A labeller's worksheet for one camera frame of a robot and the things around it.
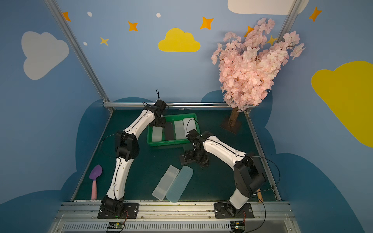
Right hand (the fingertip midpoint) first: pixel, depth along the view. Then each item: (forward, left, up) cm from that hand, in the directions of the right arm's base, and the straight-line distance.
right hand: (193, 162), depth 84 cm
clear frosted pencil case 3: (-10, +15, -7) cm, 20 cm away
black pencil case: (+27, +19, -7) cm, 34 cm away
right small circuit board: (-28, -24, -11) cm, 39 cm away
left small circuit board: (-32, +38, -9) cm, 50 cm away
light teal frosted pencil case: (-10, +7, -8) cm, 15 cm away
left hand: (+29, +26, 0) cm, 39 cm away
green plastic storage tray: (+41, +19, -8) cm, 46 cm away
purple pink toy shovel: (-8, +59, -6) cm, 60 cm away
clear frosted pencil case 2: (+20, +26, -1) cm, 33 cm away
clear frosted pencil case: (+29, +11, -7) cm, 32 cm away
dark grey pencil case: (-3, +5, +7) cm, 9 cm away
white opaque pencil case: (+34, +4, -7) cm, 35 cm away
